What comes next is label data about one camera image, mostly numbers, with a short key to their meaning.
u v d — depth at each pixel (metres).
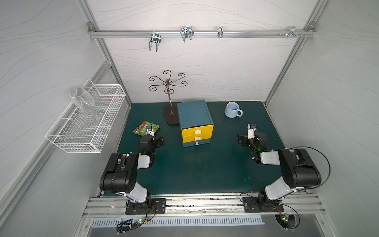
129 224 0.66
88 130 0.67
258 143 0.73
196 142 0.93
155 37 0.78
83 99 0.66
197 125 0.79
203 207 0.75
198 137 0.86
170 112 1.11
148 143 0.72
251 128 0.84
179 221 0.70
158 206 0.73
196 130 0.80
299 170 0.47
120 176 0.45
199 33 0.78
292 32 0.77
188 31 0.75
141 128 1.02
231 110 1.08
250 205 0.73
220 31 0.78
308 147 0.51
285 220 0.72
